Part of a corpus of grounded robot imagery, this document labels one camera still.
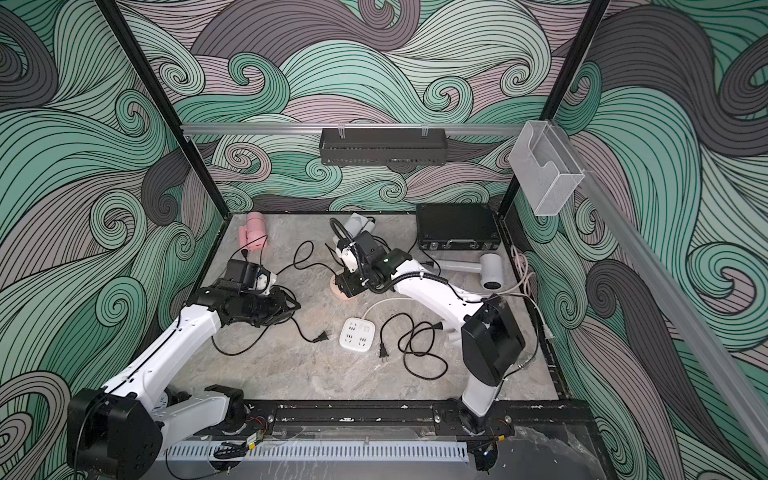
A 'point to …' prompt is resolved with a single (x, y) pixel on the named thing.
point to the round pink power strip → (337, 291)
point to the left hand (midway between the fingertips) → (295, 305)
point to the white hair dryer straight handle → (490, 268)
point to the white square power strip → (357, 334)
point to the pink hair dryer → (253, 236)
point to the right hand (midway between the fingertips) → (343, 284)
